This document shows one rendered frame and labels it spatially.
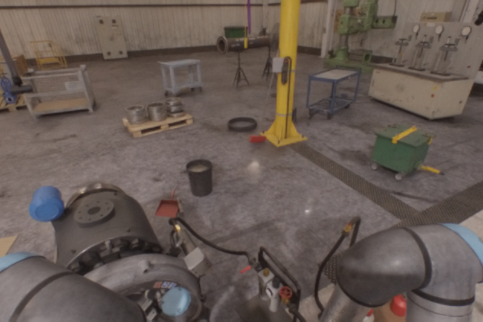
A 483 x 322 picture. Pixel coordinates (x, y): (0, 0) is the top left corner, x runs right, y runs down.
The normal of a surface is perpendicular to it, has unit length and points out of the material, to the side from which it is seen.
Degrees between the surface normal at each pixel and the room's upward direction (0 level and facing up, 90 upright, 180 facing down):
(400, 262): 51
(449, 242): 21
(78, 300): 29
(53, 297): 15
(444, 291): 69
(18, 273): 6
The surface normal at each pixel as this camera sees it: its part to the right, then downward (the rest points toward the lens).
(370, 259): -0.72, -0.40
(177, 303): -0.15, -0.67
